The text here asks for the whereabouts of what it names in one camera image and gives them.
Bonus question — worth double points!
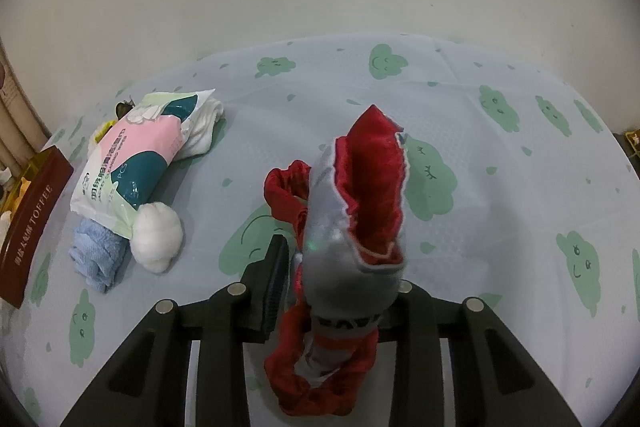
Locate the light blue cloud tablecloth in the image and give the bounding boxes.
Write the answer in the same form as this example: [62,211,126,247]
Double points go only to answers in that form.
[2,35,639,426]

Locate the pink green cleaning wipes pack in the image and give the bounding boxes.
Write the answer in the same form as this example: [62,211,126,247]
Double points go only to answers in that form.
[70,90,215,239]

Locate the yellow black plush piece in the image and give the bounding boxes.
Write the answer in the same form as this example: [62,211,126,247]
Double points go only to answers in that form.
[91,120,116,144]

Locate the red gold toffee tin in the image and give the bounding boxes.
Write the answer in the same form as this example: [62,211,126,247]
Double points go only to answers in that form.
[1,145,74,309]

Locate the black scrunchie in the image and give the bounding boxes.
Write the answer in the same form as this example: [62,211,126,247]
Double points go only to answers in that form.
[115,98,136,119]

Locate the folded white socks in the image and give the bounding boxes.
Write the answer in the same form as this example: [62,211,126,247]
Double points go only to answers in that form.
[174,98,224,161]

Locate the red grey Santa hat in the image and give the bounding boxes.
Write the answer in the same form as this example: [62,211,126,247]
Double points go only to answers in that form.
[264,106,408,416]

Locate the beige patterned curtain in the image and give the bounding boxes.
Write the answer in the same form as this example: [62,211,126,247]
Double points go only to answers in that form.
[1,48,49,152]

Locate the light blue towel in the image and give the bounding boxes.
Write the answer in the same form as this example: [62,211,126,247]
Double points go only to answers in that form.
[68,218,129,294]

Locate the white fluffy plush toy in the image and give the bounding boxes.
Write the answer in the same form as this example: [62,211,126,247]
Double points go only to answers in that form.
[130,202,183,274]

